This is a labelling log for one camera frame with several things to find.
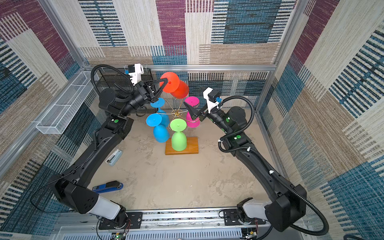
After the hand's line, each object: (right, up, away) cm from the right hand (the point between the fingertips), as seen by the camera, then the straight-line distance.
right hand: (195, 95), depth 62 cm
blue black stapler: (-46, -45, +19) cm, 67 cm away
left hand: (-10, +3, -9) cm, 14 cm away
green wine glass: (-8, -19, +12) cm, 24 cm away
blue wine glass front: (-18, -16, +17) cm, 29 cm away
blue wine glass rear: (-19, -1, +16) cm, 25 cm away
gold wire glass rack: (-9, -6, +14) cm, 18 cm away
